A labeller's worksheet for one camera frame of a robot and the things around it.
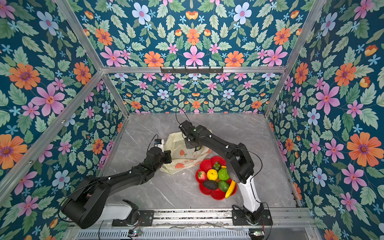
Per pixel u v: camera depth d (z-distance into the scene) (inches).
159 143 30.9
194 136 25.5
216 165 33.8
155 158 26.8
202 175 32.3
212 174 32.5
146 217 29.0
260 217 26.7
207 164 35.3
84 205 16.5
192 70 36.6
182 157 36.7
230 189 30.1
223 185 31.3
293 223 28.7
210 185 31.5
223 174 32.3
